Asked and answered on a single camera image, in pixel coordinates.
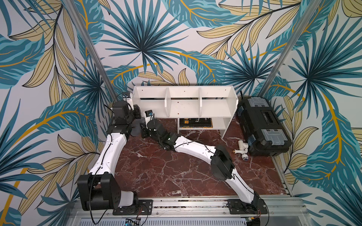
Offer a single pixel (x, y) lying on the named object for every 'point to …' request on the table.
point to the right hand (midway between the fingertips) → (140, 122)
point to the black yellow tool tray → (195, 123)
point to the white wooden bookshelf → (195, 107)
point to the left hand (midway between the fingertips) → (137, 107)
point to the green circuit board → (129, 224)
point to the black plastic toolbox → (266, 132)
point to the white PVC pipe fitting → (243, 149)
